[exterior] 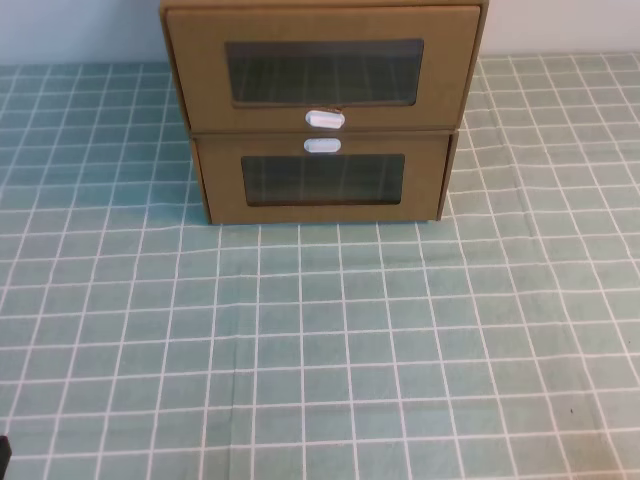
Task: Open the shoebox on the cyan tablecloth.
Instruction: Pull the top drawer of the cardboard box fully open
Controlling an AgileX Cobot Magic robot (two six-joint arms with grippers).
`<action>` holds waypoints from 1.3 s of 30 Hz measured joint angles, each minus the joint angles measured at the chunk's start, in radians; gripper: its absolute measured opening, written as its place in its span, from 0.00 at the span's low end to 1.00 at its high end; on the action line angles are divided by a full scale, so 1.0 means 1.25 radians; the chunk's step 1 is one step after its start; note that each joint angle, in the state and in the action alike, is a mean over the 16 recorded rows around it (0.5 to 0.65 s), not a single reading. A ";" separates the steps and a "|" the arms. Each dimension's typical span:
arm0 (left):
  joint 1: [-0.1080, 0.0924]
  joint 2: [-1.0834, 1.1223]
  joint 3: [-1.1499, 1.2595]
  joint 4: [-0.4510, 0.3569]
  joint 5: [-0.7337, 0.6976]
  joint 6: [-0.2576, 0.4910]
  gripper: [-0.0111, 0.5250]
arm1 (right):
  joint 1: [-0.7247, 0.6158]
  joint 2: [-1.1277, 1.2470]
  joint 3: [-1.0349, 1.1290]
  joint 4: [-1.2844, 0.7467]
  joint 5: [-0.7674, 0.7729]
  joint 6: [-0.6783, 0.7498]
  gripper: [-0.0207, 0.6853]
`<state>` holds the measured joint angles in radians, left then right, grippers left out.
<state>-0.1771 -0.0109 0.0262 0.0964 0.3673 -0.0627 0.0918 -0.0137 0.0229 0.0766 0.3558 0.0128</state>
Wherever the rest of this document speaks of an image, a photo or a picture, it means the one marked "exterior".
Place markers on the brown cardboard shoebox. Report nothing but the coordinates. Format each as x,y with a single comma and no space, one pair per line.
375,177
260,66

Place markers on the white box handle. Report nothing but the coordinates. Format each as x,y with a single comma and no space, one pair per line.
325,119
322,145

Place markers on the cyan checked tablecloth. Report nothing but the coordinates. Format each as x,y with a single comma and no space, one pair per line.
501,342

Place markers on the black object at table edge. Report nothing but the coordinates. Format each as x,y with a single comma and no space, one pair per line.
5,453

